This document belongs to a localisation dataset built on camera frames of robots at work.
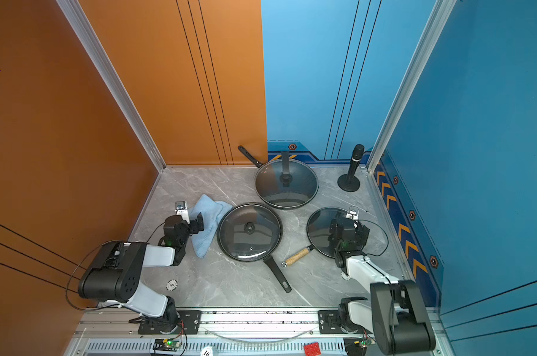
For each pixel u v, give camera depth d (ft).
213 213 3.25
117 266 1.68
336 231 2.33
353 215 2.47
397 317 1.34
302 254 2.85
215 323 2.46
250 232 2.98
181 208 2.66
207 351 2.08
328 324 2.38
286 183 3.34
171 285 2.67
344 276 2.72
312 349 2.23
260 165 3.66
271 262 2.74
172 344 2.31
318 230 3.19
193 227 2.78
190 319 2.44
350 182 3.55
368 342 2.27
